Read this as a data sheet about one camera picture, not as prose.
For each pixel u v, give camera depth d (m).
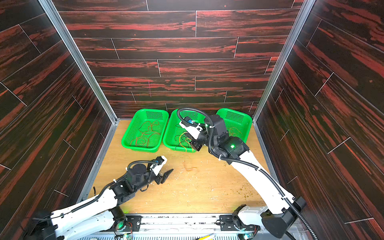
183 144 1.05
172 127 1.06
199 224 0.75
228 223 0.67
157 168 0.64
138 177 0.58
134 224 0.73
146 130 1.12
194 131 0.55
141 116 1.19
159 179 0.68
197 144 0.59
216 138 0.48
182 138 1.05
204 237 0.70
